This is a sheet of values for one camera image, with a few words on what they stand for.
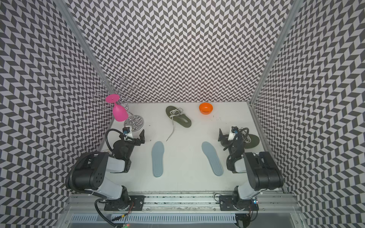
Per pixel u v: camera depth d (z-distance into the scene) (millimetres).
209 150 935
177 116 1041
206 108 1120
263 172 452
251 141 966
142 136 864
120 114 880
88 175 445
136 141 790
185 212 708
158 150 914
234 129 738
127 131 755
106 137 654
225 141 803
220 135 883
